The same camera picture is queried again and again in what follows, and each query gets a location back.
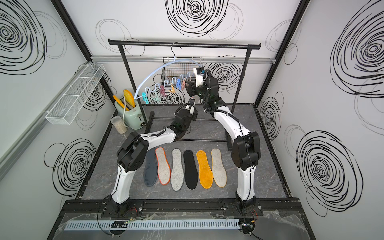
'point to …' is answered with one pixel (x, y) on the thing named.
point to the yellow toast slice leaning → (121, 104)
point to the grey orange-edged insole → (164, 169)
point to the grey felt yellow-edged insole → (218, 171)
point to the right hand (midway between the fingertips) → (187, 79)
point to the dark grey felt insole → (150, 175)
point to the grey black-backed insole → (191, 170)
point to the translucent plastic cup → (118, 122)
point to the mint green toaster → (134, 118)
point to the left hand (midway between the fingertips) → (193, 104)
